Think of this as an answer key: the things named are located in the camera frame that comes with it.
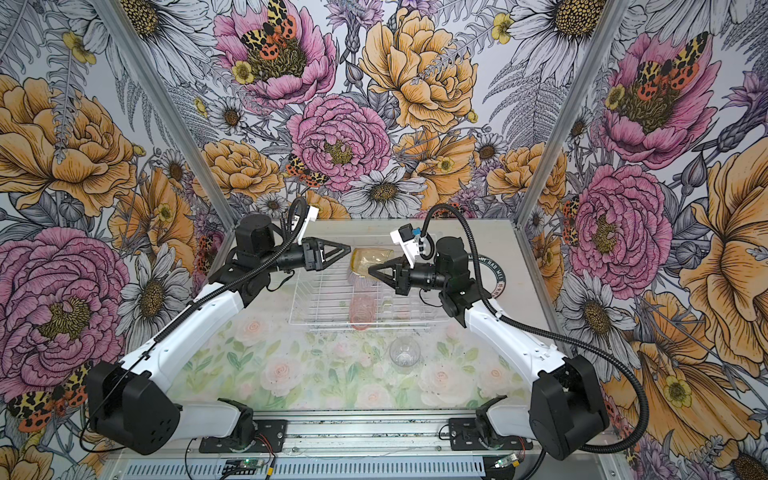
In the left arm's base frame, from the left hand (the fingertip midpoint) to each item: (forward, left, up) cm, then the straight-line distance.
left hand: (345, 257), depth 71 cm
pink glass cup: (+1, -2, -28) cm, 28 cm away
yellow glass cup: (+2, -3, -3) cm, 5 cm away
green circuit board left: (-37, +24, -31) cm, 54 cm away
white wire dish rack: (+8, +4, -31) cm, 33 cm away
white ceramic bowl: (+10, -1, -26) cm, 28 cm away
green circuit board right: (-37, -37, -31) cm, 61 cm away
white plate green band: (+15, -47, -27) cm, 56 cm away
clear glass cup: (-11, -14, -30) cm, 35 cm away
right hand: (-5, -6, -3) cm, 8 cm away
